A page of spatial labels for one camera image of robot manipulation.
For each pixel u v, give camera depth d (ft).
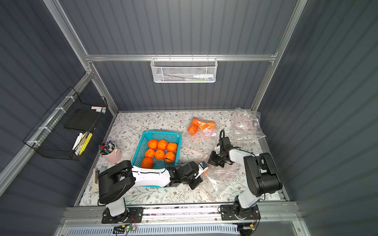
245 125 3.56
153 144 3.09
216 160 2.71
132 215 2.37
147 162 2.80
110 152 2.77
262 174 1.56
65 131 2.40
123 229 2.36
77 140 2.30
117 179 1.65
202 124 3.43
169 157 2.91
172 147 3.05
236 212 2.19
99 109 2.79
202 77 2.99
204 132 3.45
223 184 2.75
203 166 2.45
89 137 2.36
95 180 2.69
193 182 2.42
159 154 2.98
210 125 3.44
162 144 3.07
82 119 2.52
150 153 2.99
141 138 3.05
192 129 3.35
